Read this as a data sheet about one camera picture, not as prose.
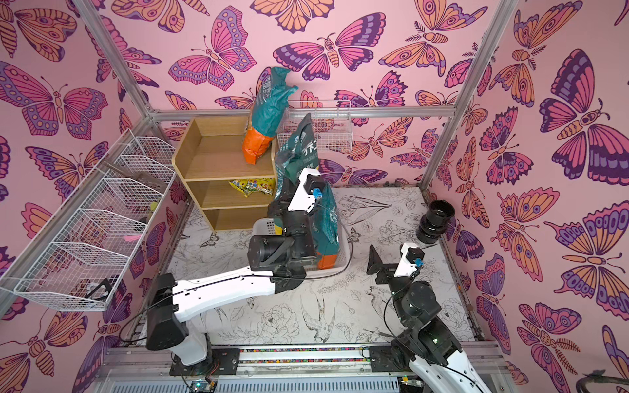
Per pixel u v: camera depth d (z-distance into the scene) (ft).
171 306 1.35
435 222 3.03
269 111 2.35
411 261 1.83
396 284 1.97
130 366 2.44
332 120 3.21
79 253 2.02
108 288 2.06
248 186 3.04
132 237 2.39
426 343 1.68
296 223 1.57
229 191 3.13
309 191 1.42
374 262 2.01
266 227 3.19
